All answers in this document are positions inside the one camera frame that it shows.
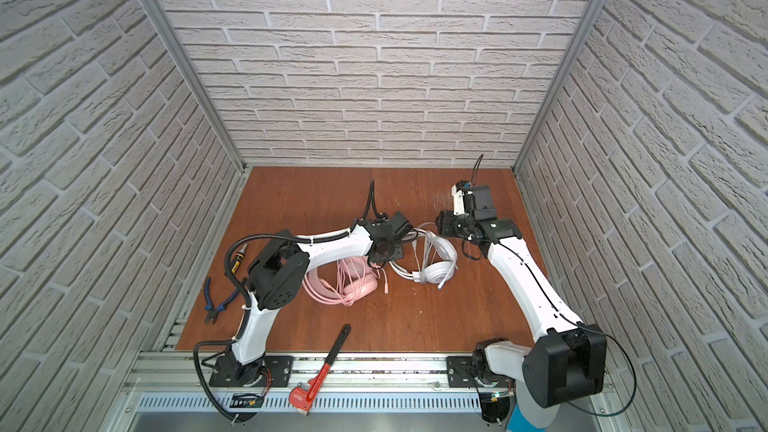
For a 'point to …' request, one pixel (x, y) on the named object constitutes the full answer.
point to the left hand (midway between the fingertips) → (399, 248)
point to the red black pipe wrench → (301, 399)
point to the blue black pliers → (211, 311)
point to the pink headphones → (343, 281)
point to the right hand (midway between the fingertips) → (446, 218)
